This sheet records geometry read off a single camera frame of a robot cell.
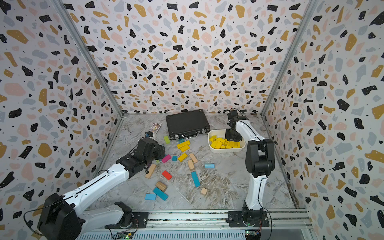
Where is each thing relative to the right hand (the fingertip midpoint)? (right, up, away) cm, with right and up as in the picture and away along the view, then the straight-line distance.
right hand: (232, 138), depth 98 cm
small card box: (-54, +7, +12) cm, 56 cm away
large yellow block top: (-35, -5, +4) cm, 36 cm away
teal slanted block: (-23, -23, -10) cm, 34 cm away
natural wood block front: (-42, -25, -15) cm, 51 cm away
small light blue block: (-49, -31, -16) cm, 60 cm away
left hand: (-41, -4, -15) cm, 44 cm away
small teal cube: (-38, -13, -1) cm, 40 cm away
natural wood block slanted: (-24, -13, -3) cm, 28 cm away
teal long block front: (-42, -29, -16) cm, 54 cm away
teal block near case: (-34, -2, +5) cm, 34 cm away
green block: (-45, -1, +7) cm, 45 cm away
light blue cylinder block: (-15, -16, -5) cm, 23 cm away
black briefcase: (-31, +10, +12) cm, 35 cm away
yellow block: (-32, -7, +3) cm, 32 cm away
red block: (-41, -22, -8) cm, 47 cm away
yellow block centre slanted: (-32, -12, -1) cm, 35 cm away
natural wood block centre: (-26, -16, -6) cm, 31 cm away
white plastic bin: (-6, +2, +12) cm, 14 cm away
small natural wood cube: (-19, -28, -16) cm, 37 cm away
